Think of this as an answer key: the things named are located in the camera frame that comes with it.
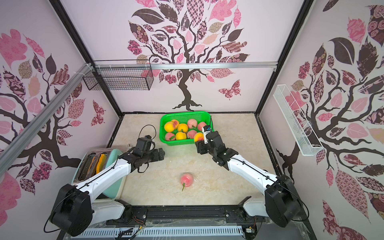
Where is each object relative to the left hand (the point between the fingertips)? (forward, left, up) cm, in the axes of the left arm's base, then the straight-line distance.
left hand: (157, 156), depth 87 cm
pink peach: (-13, -18, -2) cm, 22 cm away
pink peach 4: (+18, -20, -2) cm, 27 cm away
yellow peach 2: (+16, -13, -1) cm, 20 cm away
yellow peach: (+21, -5, +3) cm, 22 cm away
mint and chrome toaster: (-7, +31, +8) cm, 33 cm away
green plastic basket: (+31, -14, +1) cm, 34 cm away
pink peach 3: (+26, -27, -2) cm, 38 cm away
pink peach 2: (+29, -20, -2) cm, 35 cm away
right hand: (+4, -26, +8) cm, 27 cm away
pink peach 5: (+16, -6, -1) cm, 17 cm away
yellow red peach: (+6, -24, +12) cm, 28 cm away
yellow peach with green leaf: (+25, -14, -2) cm, 28 cm away
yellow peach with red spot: (+26, -9, 0) cm, 27 cm away
